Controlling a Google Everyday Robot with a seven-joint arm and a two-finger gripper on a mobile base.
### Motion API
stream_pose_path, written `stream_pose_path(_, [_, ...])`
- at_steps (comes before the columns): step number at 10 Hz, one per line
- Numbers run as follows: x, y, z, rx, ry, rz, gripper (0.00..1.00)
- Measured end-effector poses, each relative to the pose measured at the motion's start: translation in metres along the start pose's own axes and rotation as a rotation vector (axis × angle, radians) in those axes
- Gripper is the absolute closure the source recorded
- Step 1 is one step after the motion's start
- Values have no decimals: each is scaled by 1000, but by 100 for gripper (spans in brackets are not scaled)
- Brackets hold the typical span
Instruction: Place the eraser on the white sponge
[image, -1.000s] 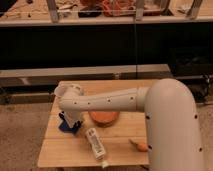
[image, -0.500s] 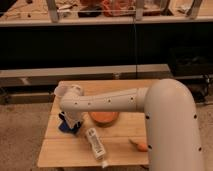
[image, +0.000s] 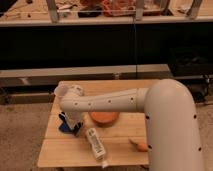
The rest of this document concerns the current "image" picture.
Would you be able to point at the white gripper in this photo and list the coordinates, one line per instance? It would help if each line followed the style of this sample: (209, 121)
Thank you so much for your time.
(74, 120)

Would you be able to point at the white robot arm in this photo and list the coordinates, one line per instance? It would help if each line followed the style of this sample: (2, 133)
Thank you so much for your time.
(172, 129)

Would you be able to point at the orange bowl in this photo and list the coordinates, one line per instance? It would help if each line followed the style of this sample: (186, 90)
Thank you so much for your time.
(104, 119)

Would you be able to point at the wooden table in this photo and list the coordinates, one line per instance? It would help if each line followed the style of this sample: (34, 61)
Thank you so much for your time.
(61, 150)

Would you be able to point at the white tube with label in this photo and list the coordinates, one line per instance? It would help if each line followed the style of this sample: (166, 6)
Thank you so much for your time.
(97, 146)

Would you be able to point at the orange carrot toy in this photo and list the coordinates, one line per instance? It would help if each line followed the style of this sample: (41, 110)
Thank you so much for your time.
(141, 147)

